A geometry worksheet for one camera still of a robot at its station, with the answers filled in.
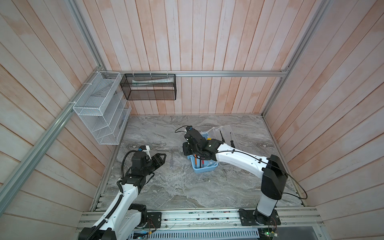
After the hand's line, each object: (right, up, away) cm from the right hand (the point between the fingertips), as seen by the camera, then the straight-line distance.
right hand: (183, 146), depth 83 cm
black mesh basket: (-25, +40, +20) cm, 51 cm away
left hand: (-11, -7, 0) cm, 13 cm away
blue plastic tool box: (+25, +7, +12) cm, 29 cm away
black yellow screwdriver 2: (+30, +2, +8) cm, 31 cm away
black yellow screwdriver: (+24, +3, +8) cm, 26 cm away
